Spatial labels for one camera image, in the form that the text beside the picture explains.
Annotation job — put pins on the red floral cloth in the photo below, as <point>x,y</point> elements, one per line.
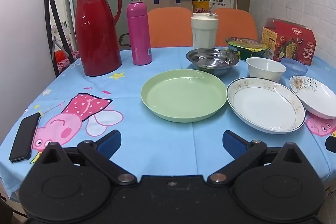
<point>65,61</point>

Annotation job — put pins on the blue cartoon printed tablecloth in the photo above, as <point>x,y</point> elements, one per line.
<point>162,145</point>

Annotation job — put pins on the pale green tumbler cup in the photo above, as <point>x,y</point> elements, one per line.
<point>204,35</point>

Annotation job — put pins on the white floral plate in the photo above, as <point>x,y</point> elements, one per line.
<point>317,98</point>

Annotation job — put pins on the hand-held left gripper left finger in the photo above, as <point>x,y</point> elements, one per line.
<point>110,140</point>

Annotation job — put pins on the red thermos jug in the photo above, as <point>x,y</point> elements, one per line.
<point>97,37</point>

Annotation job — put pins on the green plastic plate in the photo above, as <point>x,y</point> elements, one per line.
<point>183,95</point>

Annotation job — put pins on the stainless steel bowl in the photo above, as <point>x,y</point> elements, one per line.
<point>212,62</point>

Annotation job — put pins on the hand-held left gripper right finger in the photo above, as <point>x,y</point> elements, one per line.
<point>233,142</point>

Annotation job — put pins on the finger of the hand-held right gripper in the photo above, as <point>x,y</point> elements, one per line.
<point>331,144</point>

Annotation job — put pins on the green instant noodle bowl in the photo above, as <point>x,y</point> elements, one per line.
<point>248,48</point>

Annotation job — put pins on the small white ceramic bowl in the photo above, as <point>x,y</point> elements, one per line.
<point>265,69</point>

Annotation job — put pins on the black smartphone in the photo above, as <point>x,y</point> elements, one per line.
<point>25,137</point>

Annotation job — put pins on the pink insulated bottle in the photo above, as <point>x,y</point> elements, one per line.
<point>139,35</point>

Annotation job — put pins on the blue plastic bowl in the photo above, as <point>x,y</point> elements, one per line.
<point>296,67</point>

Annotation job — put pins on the black metal rack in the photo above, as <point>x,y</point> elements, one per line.
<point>56,16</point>

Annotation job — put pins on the red cracker box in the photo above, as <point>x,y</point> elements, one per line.
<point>291,45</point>

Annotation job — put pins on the white gold-rimmed plate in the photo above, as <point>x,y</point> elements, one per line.
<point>265,108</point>

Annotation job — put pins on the yellow snack bag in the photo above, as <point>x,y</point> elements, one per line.
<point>200,7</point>

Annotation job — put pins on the orange chair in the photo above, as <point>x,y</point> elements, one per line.
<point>169,28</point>
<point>236,24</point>

